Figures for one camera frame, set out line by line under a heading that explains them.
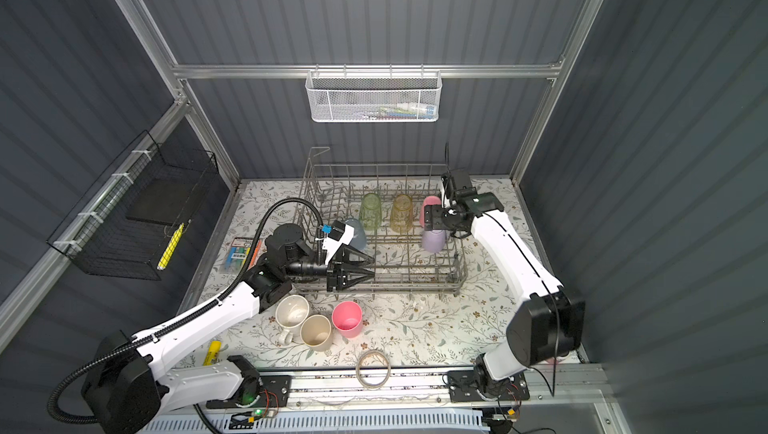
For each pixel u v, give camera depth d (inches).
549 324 16.4
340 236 23.5
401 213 36.4
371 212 40.2
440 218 29.2
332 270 23.6
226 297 20.4
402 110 36.1
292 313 33.3
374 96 48.8
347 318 32.6
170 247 27.2
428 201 37.0
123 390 15.7
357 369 29.8
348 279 24.7
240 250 39.0
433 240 35.7
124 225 28.1
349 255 26.3
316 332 31.9
